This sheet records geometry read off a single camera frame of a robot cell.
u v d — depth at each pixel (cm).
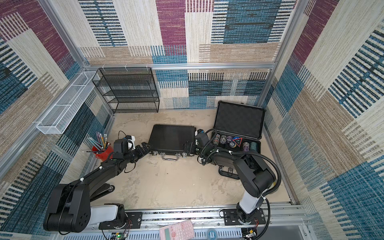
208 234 70
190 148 82
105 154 87
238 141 99
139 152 79
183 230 70
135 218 75
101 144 89
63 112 74
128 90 108
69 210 41
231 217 73
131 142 74
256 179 47
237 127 99
